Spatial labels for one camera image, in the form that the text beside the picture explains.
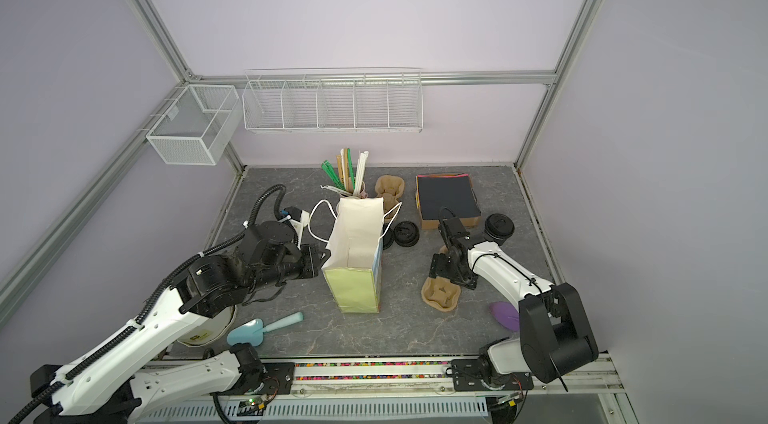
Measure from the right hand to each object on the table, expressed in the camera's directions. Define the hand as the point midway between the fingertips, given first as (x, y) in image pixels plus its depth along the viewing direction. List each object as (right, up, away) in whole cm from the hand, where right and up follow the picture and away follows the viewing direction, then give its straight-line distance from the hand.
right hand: (448, 278), depth 87 cm
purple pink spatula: (+15, -9, -4) cm, 18 cm away
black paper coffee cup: (+15, +14, +2) cm, 21 cm away
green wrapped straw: (-37, +33, +8) cm, 50 cm away
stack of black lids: (-17, +15, -21) cm, 31 cm away
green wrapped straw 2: (-30, +33, +14) cm, 47 cm away
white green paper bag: (-29, +3, +7) cm, 30 cm away
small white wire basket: (-82, +47, +9) cm, 94 cm away
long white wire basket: (-36, +56, +11) cm, 68 cm away
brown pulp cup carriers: (-18, +27, +25) cm, 41 cm away
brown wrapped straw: (-32, +34, +13) cm, 49 cm away
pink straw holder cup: (-27, +25, +14) cm, 39 cm away
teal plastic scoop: (-55, -13, -6) cm, 56 cm away
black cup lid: (-12, +12, +10) cm, 20 cm away
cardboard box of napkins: (+6, +26, +22) cm, 35 cm away
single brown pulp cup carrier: (-2, -5, +1) cm, 5 cm away
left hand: (-30, +10, -21) cm, 38 cm away
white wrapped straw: (-27, +36, +12) cm, 47 cm away
